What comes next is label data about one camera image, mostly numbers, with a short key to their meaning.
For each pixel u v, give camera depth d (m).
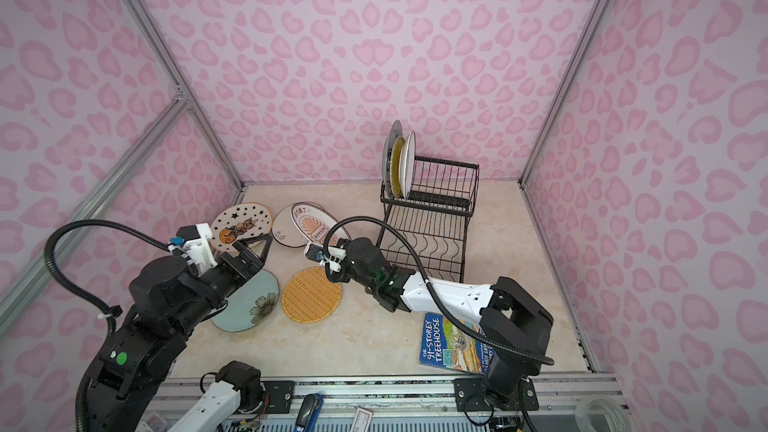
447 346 0.79
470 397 0.74
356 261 0.58
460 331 0.43
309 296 0.90
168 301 0.42
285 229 1.06
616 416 0.68
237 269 0.52
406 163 0.90
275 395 0.73
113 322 0.46
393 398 0.75
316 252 0.63
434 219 1.07
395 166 0.80
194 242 0.53
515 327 0.43
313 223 0.84
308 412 0.68
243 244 0.53
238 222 1.06
